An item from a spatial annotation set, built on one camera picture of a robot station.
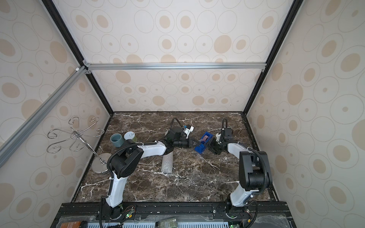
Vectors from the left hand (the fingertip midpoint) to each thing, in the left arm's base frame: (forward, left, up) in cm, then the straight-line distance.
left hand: (204, 143), depth 85 cm
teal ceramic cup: (+8, +58, -9) cm, 60 cm away
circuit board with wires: (-35, +39, -11) cm, 54 cm away
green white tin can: (+11, +50, -8) cm, 51 cm away
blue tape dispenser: (+2, +1, -7) cm, 8 cm away
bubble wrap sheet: (-10, +22, -8) cm, 26 cm away
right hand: (+4, -6, -9) cm, 11 cm away
